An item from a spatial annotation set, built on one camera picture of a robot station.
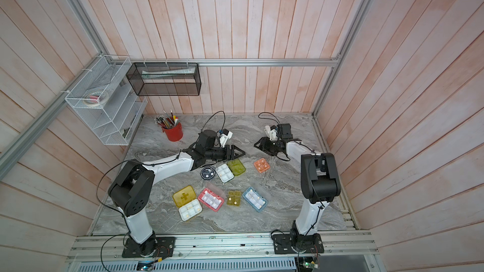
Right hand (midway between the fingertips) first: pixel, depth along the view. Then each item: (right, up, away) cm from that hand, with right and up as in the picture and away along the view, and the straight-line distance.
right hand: (257, 145), depth 97 cm
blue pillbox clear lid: (-3, -24, -12) cm, 27 cm away
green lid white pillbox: (-16, -13, -3) cm, 21 cm away
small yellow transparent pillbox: (-12, -24, -12) cm, 29 cm away
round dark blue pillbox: (-26, -14, -4) cm, 29 cm away
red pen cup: (-48, +6, +11) cm, 49 cm away
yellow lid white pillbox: (-33, -26, -14) cm, 44 cm away
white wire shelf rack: (-63, +12, -19) cm, 67 cm away
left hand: (-9, -4, -12) cm, 16 cm away
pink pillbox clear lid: (-23, -25, -11) cm, 36 cm away
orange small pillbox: (+2, -10, -1) cm, 10 cm away
